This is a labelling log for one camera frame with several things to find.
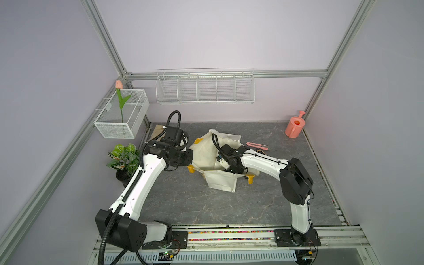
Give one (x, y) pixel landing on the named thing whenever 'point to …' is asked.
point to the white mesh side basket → (109, 121)
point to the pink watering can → (295, 125)
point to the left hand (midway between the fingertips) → (190, 161)
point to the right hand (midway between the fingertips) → (230, 176)
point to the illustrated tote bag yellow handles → (217, 175)
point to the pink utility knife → (261, 146)
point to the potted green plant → (125, 160)
